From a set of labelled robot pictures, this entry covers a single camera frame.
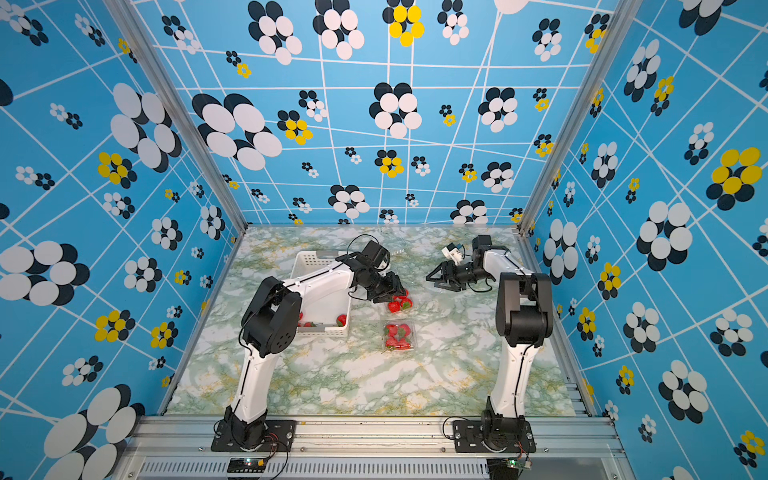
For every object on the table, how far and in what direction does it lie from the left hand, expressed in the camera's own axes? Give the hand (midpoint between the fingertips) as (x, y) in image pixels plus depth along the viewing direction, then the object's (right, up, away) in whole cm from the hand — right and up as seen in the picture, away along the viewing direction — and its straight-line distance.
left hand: (406, 293), depth 94 cm
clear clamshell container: (+2, -7, +2) cm, 7 cm away
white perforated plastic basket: (-35, +9, +11) cm, 38 cm away
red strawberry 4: (-4, -4, +1) cm, 6 cm away
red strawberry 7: (-20, -8, -4) cm, 22 cm away
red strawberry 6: (-2, -2, +3) cm, 4 cm away
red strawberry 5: (0, -3, 0) cm, 3 cm away
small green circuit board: (-40, -39, -22) cm, 60 cm away
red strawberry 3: (-2, -14, -9) cm, 16 cm away
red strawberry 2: (-1, -11, -5) cm, 12 cm away
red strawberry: (-5, -10, -5) cm, 12 cm away
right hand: (+10, +4, +1) cm, 11 cm away
